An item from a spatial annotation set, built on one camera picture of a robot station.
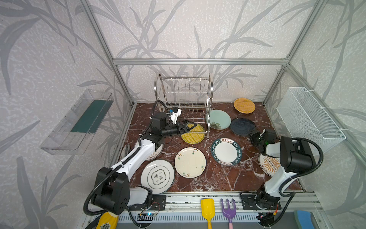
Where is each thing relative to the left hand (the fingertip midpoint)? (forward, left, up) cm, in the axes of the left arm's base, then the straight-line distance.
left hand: (193, 123), depth 75 cm
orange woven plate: (+36, -43, -25) cm, 61 cm away
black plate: (+15, -37, -26) cm, 47 cm away
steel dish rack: (+47, +1, -25) cm, 54 cm away
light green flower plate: (+22, -20, -26) cm, 40 cm away
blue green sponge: (-40, -54, -23) cm, 70 cm away
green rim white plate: (-4, -22, -26) cm, 34 cm away
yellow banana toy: (-41, +41, -24) cm, 63 cm away
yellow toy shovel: (-36, -8, -25) cm, 44 cm away
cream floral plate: (-12, +2, -25) cm, 28 cm away
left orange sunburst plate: (-6, +24, -26) cm, 35 cm away
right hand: (+12, -39, -22) cm, 47 cm away
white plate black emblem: (-20, +20, -26) cm, 38 cm away
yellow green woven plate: (+5, -1, -26) cm, 26 cm away
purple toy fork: (-37, -18, -23) cm, 48 cm away
